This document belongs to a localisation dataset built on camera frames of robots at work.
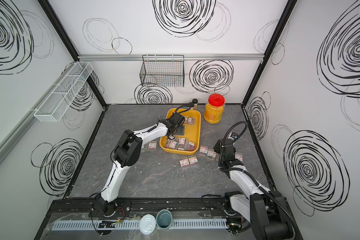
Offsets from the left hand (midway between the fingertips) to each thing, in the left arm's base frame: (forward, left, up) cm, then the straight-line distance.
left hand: (176, 129), depth 103 cm
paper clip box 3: (-22, -11, 0) cm, 25 cm away
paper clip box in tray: (+8, -10, 0) cm, 13 cm away
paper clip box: (-16, -17, +1) cm, 23 cm away
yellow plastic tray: (-8, -7, +1) cm, 11 cm away
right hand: (-14, -29, +8) cm, 33 cm away
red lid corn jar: (+11, -25, +10) cm, 29 cm away
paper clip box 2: (-25, -6, 0) cm, 25 cm away
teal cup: (-52, +3, -1) cm, 52 cm away
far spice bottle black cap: (+20, -13, +9) cm, 25 cm away
